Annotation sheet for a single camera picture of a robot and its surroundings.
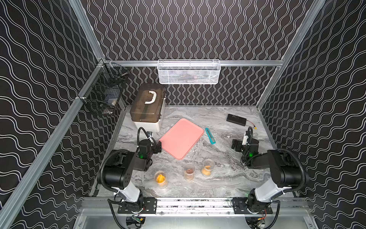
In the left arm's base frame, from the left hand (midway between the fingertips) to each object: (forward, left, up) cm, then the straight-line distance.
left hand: (152, 139), depth 95 cm
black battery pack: (+23, -60, -2) cm, 65 cm away
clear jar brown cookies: (-22, -26, +4) cm, 34 cm away
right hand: (+5, -61, -1) cm, 61 cm away
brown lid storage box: (+25, +7, +5) cm, 27 cm away
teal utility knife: (+6, -40, -3) cm, 41 cm away
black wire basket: (+20, +34, +20) cm, 44 cm away
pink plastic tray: (+5, -19, -4) cm, 20 cm away
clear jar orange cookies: (-26, -11, +2) cm, 28 cm away
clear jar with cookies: (-14, -37, -2) cm, 40 cm away
